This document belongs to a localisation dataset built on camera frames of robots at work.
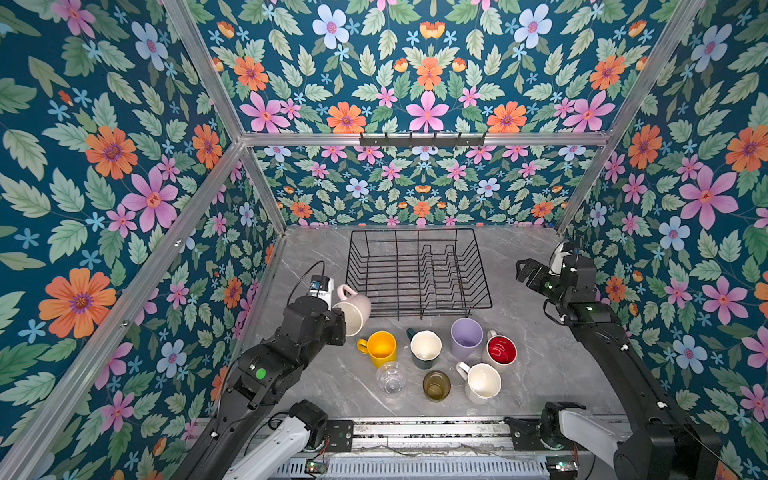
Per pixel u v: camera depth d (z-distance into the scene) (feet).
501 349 2.81
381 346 2.84
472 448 2.36
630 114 2.83
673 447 1.40
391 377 2.72
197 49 2.41
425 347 2.82
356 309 2.10
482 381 2.58
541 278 2.32
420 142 3.05
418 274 3.41
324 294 1.94
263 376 1.40
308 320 1.55
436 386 2.67
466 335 2.87
